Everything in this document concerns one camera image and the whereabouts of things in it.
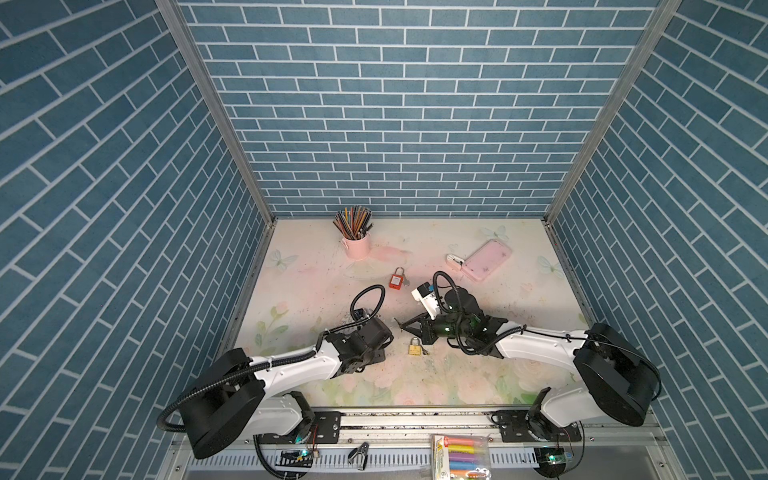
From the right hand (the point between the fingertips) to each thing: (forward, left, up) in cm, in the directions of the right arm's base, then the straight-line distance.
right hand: (401, 325), depth 80 cm
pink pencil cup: (+30, +18, -5) cm, 35 cm away
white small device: (+31, -16, -9) cm, 36 cm away
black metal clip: (-28, +7, -10) cm, 30 cm away
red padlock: (+21, +3, -10) cm, 23 cm away
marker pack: (-27, -16, -11) cm, 33 cm away
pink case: (+31, -28, -9) cm, 43 cm away
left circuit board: (-30, +23, -13) cm, 40 cm away
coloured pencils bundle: (+37, +20, +1) cm, 42 cm away
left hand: (-4, +6, -11) cm, 13 cm away
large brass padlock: (-2, -4, -11) cm, 12 cm away
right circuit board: (-26, -38, -12) cm, 48 cm away
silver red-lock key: (+22, 0, -11) cm, 24 cm away
